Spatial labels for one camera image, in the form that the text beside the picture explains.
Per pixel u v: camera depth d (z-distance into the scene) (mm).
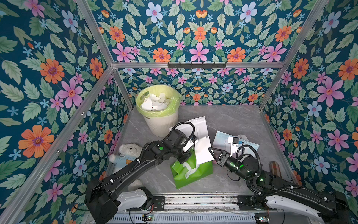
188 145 654
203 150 666
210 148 646
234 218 703
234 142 606
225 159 566
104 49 841
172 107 782
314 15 705
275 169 836
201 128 837
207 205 746
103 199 373
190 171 701
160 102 890
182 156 651
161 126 877
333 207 427
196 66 935
